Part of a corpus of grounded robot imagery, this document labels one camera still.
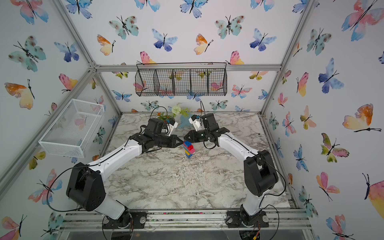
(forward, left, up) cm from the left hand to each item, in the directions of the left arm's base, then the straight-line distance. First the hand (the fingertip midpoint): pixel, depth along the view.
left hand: (184, 141), depth 81 cm
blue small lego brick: (+1, -2, -18) cm, 18 cm away
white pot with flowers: (+24, +6, 0) cm, 25 cm away
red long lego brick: (0, -3, -7) cm, 7 cm away
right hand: (+3, -1, 0) cm, 3 cm away
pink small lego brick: (-1, -4, -8) cm, 9 cm away
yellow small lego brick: (0, -1, -13) cm, 13 cm away
